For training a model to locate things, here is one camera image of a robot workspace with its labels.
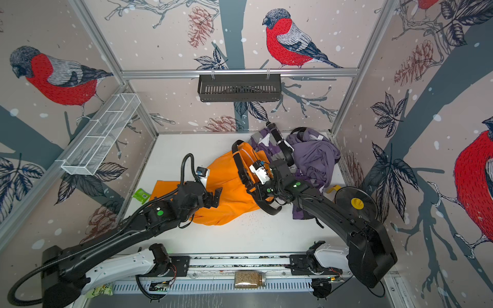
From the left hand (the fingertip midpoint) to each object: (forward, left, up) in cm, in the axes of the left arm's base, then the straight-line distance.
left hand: (213, 182), depth 74 cm
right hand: (0, -14, -5) cm, 15 cm away
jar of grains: (-30, -14, -16) cm, 37 cm away
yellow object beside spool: (+4, -53, -11) cm, 55 cm away
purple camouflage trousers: (+35, -21, -15) cm, 43 cm away
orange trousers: (+3, -5, -7) cm, 9 cm away
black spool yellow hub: (-6, -58, -7) cm, 58 cm away
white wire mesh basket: (+4, +47, +9) cm, 49 cm away
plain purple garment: (+24, -49, -14) cm, 57 cm away
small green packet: (+4, +40, -20) cm, 45 cm away
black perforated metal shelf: (+57, -8, +7) cm, 58 cm away
